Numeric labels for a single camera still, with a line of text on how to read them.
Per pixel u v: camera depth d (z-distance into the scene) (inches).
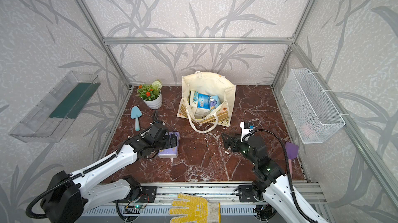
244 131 26.5
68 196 15.2
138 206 27.9
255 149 21.7
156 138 25.2
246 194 28.9
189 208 27.3
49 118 25.3
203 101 37.1
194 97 36.8
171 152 32.2
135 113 41.3
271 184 20.7
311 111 24.6
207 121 34.4
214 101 36.4
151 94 38.1
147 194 28.5
